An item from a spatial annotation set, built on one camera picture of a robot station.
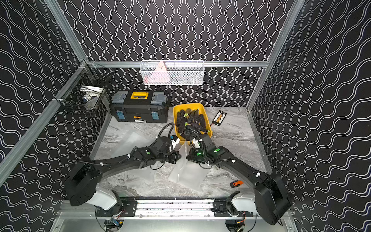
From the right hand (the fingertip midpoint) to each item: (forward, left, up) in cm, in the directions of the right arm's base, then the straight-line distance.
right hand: (186, 156), depth 81 cm
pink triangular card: (+43, +17, +25) cm, 53 cm away
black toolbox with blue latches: (+33, +32, +7) cm, 46 cm away
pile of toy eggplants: (+35, -3, -8) cm, 36 cm away
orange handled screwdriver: (-12, -28, -9) cm, 31 cm away
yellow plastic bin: (+45, +7, -4) cm, 46 cm away
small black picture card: (+38, -25, -10) cm, 47 cm away
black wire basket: (+33, +63, +19) cm, 73 cm away
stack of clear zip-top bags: (+16, +44, -11) cm, 48 cm away
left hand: (+1, +2, 0) cm, 3 cm away
